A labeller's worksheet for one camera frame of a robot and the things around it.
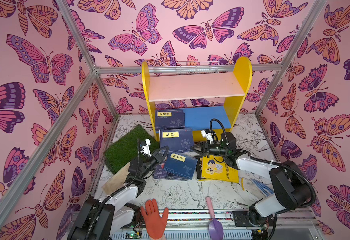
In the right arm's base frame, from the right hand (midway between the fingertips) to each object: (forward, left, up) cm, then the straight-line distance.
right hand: (191, 148), depth 77 cm
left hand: (0, +11, +1) cm, 11 cm away
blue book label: (+5, +7, +1) cm, 9 cm away
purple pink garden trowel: (-32, -11, -19) cm, 39 cm away
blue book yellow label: (+24, +13, -3) cm, 27 cm away
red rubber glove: (-31, +18, -21) cm, 41 cm away
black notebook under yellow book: (-1, -5, -18) cm, 19 cm away
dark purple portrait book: (-5, +18, -18) cm, 26 cm away
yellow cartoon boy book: (-3, -14, -17) cm, 22 cm away
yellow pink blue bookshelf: (+50, -19, -11) cm, 54 cm away
